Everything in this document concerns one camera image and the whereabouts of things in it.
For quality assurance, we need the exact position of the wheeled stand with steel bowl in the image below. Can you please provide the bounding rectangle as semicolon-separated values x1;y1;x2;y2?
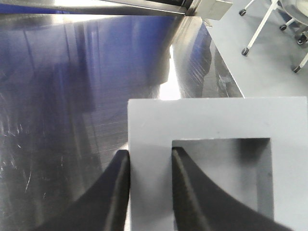
239;0;308;73

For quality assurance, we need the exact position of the grey block with square hole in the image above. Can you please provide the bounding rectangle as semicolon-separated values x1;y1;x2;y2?
127;96;308;231

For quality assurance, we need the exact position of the steel rack with table top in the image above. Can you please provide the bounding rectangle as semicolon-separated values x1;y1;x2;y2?
0;0;246;231

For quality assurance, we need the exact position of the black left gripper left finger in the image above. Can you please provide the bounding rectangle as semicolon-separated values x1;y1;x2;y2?
33;150;131;231

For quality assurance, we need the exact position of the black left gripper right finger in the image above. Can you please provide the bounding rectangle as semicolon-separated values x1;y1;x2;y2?
172;147;296;231

